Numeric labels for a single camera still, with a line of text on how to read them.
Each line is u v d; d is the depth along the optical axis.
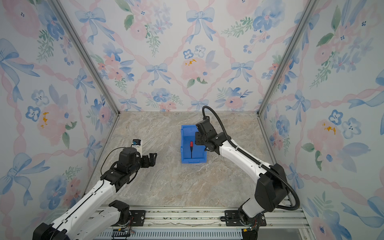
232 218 0.74
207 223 0.73
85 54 0.86
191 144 1.00
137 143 0.71
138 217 0.75
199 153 0.98
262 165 0.45
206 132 0.62
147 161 0.73
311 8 0.69
